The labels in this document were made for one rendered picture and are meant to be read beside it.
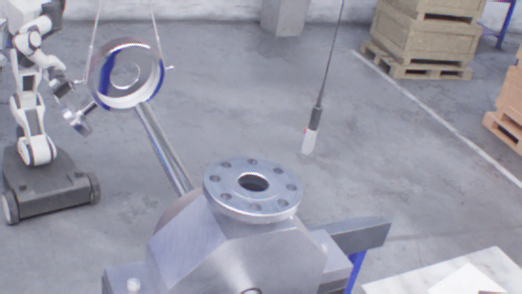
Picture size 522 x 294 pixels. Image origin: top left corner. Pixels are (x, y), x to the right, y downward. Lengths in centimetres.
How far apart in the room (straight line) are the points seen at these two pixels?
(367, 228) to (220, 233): 105
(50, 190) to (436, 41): 472
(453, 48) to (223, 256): 568
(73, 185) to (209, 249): 211
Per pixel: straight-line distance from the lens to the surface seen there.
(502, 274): 239
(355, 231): 228
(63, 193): 339
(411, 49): 644
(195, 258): 140
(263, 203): 135
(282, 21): 677
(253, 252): 144
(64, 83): 287
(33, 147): 348
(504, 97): 583
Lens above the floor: 221
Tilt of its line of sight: 30 degrees down
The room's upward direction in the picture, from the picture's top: 11 degrees clockwise
